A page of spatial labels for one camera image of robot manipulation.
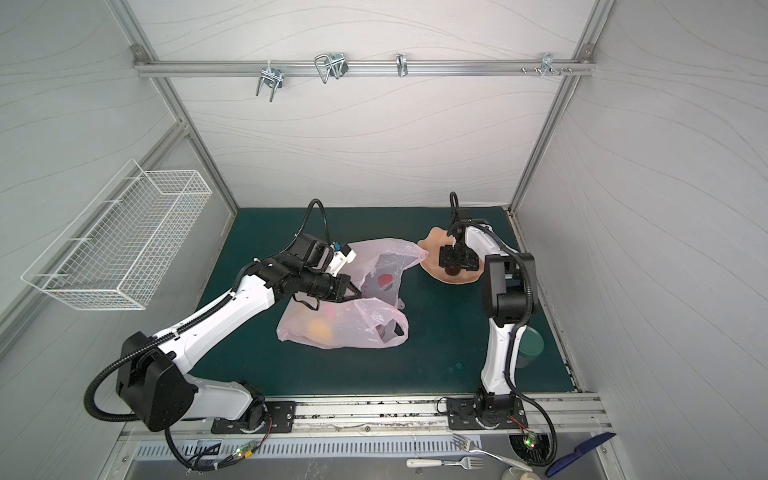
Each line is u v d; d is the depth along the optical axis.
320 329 0.83
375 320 0.72
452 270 0.98
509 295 0.55
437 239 1.07
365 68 0.79
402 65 0.78
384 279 0.98
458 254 0.86
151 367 0.40
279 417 0.74
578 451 0.70
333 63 0.76
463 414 0.73
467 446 0.69
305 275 0.63
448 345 0.92
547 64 0.76
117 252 0.68
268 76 0.78
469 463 0.68
